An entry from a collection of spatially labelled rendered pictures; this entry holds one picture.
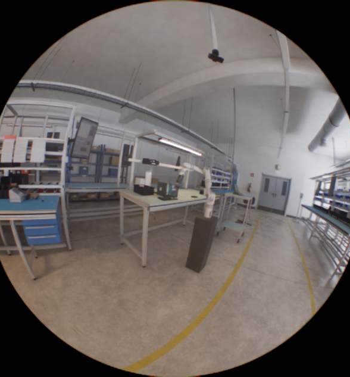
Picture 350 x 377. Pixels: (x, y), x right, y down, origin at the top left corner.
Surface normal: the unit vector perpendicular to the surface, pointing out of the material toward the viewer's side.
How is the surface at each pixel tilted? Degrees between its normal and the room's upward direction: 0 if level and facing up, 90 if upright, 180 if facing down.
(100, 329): 0
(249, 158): 90
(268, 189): 90
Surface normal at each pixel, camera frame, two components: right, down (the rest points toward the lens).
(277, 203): -0.67, 0.00
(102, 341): 0.12, -0.99
